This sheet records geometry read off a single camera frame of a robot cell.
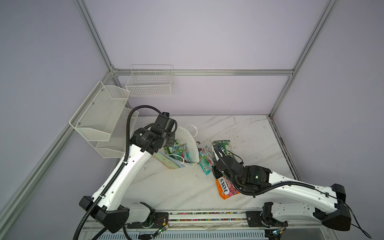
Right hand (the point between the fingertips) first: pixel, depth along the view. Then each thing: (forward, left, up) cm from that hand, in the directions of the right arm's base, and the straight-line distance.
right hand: (211, 160), depth 70 cm
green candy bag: (+13, +25, -13) cm, 31 cm away
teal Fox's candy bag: (+9, +15, -7) cm, 19 cm away
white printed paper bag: (+14, +15, +1) cm, 21 cm away
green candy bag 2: (+24, -10, -21) cm, 33 cm away
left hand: (+8, +22, +7) cm, 25 cm away
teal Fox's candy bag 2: (+2, +2, -4) cm, 5 cm away
